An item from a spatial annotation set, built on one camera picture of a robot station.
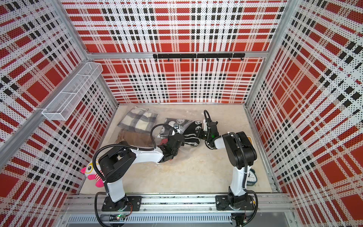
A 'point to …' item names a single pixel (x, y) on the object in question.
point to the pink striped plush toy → (91, 173)
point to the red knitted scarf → (164, 141)
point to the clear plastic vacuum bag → (163, 113)
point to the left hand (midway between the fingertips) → (181, 131)
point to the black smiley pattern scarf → (188, 128)
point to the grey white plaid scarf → (139, 119)
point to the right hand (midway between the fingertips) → (197, 130)
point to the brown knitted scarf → (135, 137)
